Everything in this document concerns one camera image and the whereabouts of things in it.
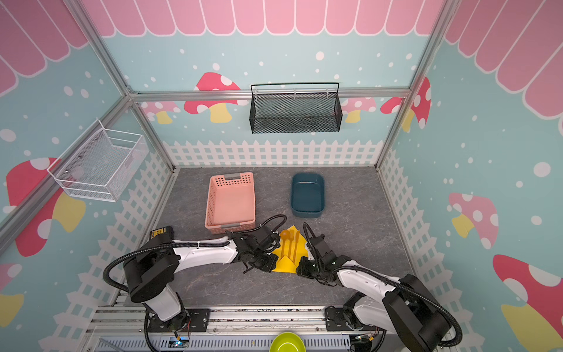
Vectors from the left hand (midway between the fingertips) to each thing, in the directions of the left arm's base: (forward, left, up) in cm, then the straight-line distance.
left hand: (273, 271), depth 85 cm
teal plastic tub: (+36, -14, +1) cm, 39 cm away
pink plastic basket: (+34, +24, -3) cm, 41 cm away
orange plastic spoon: (+14, -4, +2) cm, 15 cm away
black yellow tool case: (+15, +48, +1) cm, 50 cm away
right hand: (+1, -8, 0) cm, 8 cm away
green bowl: (-23, -6, 0) cm, 23 cm away
